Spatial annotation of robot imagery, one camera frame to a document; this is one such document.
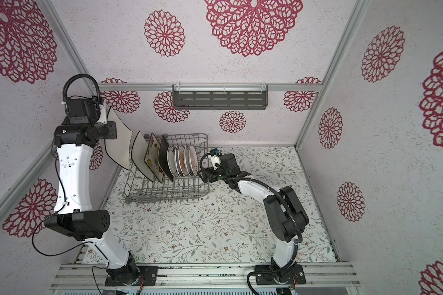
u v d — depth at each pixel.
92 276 0.70
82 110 0.52
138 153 0.93
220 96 0.94
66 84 0.51
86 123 0.52
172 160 1.00
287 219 0.48
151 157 0.95
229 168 0.71
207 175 0.80
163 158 0.97
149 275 0.74
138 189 1.00
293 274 0.72
